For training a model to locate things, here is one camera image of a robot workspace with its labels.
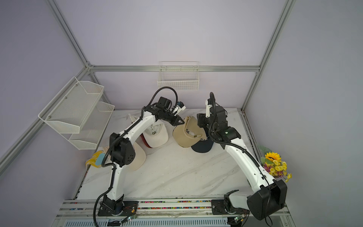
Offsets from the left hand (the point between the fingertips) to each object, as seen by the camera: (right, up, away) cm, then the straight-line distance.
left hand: (182, 122), depth 89 cm
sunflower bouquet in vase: (+43, -19, -25) cm, 53 cm away
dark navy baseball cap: (+14, -15, +1) cm, 21 cm away
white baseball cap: (-19, -9, +12) cm, 24 cm away
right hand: (+12, +3, -11) cm, 17 cm away
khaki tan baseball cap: (+5, -7, +6) cm, 11 cm away
